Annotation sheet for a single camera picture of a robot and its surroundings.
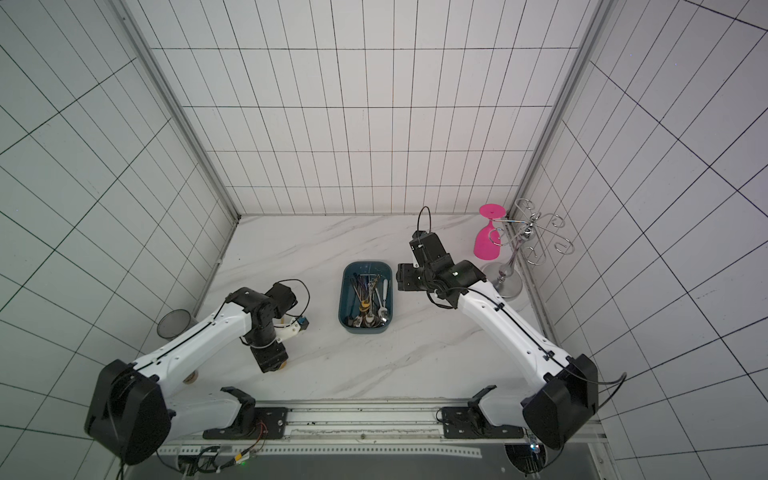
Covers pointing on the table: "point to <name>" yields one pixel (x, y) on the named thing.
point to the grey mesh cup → (175, 322)
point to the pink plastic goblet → (487, 239)
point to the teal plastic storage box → (366, 297)
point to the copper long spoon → (365, 305)
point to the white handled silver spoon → (383, 312)
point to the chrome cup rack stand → (522, 224)
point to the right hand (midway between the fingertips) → (394, 277)
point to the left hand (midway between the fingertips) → (258, 359)
